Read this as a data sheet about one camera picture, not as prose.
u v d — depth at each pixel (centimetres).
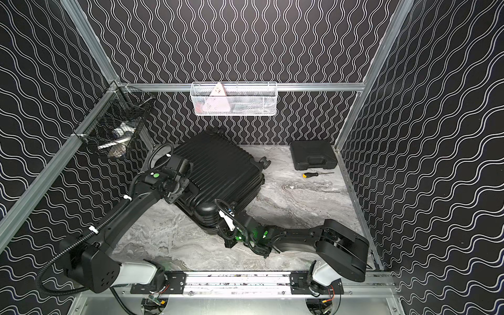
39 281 37
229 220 64
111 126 92
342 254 43
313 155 106
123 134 86
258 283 76
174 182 60
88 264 39
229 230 70
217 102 89
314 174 107
